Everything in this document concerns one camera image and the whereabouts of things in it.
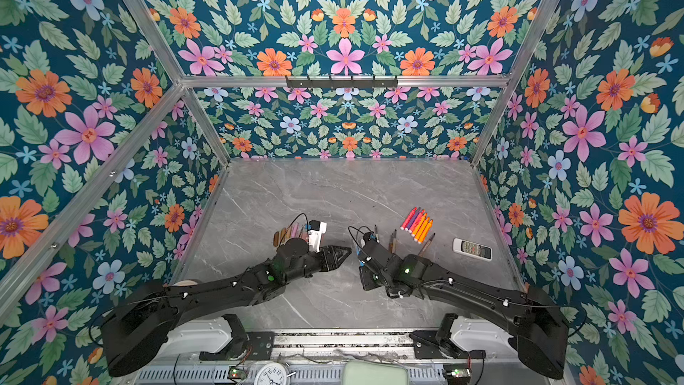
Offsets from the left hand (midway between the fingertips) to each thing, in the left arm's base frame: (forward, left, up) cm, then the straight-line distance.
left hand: (351, 252), depth 77 cm
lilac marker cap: (+16, +20, -13) cm, 29 cm away
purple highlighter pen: (+18, -24, -13) cm, 33 cm away
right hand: (-3, -4, -5) cm, 7 cm away
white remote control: (+4, -42, -13) cm, 44 cm away
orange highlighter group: (+12, -28, -14) cm, 33 cm away
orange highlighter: (+15, -26, -14) cm, 33 cm away
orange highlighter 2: (+13, -26, -14) cm, 33 cm away
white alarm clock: (-27, +22, -11) cm, 36 cm away
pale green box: (-28, -4, -13) cm, 31 cm away
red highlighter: (+16, -25, -14) cm, 33 cm away
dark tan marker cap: (+17, +25, -14) cm, 33 cm away
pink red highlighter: (+18, -22, -14) cm, 32 cm away
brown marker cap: (+14, +27, -15) cm, 34 cm away
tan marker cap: (+15, +23, -14) cm, 31 cm away
